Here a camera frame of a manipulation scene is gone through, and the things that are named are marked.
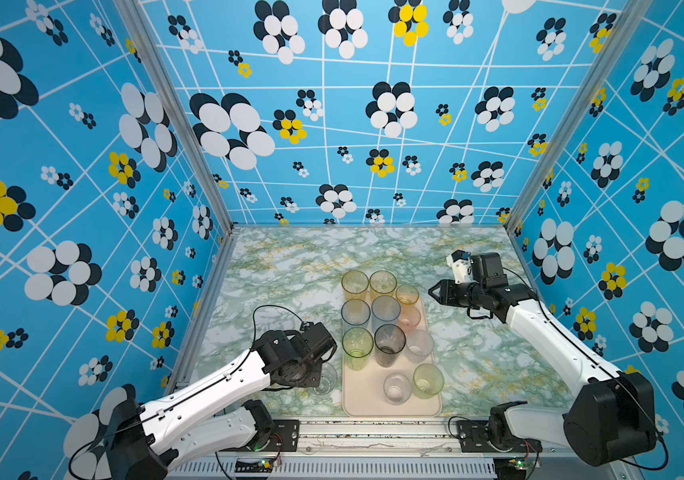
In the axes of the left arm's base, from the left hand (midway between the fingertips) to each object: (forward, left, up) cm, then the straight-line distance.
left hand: (315, 377), depth 75 cm
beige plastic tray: (-2, -13, -9) cm, 15 cm away
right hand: (+22, -34, +6) cm, 41 cm away
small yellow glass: (+27, -27, -4) cm, 39 cm away
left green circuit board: (-18, +11, -9) cm, 23 cm away
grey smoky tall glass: (+7, -19, +5) cm, 21 cm away
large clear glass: (+1, -3, -7) cm, 8 cm away
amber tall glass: (+27, -10, +1) cm, 29 cm away
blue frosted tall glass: (+19, -19, 0) cm, 27 cm away
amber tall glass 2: (+27, -19, +2) cm, 33 cm away
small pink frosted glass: (+20, -28, -7) cm, 35 cm away
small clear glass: (-1, -22, -8) cm, 23 cm away
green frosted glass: (+1, -30, -7) cm, 31 cm away
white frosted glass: (+11, -29, -6) cm, 32 cm away
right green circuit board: (-18, -48, -9) cm, 52 cm away
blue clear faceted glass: (+19, -11, -1) cm, 22 cm away
